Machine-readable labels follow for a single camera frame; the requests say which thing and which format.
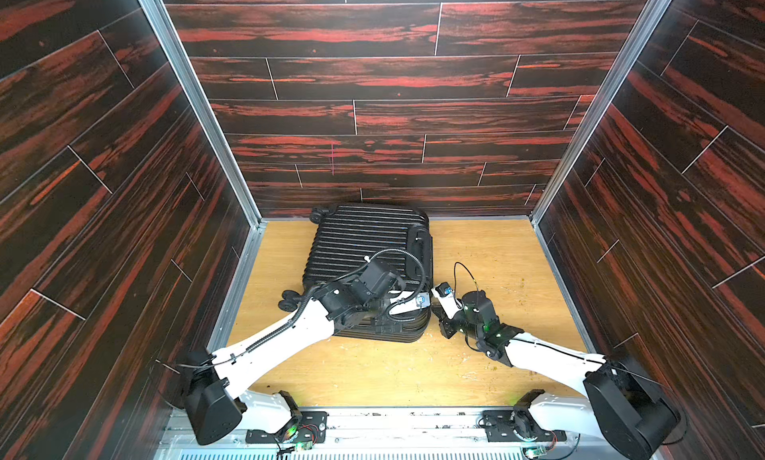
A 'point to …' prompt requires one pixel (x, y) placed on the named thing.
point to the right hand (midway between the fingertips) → (439, 305)
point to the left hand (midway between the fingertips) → (399, 297)
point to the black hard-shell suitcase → (347, 234)
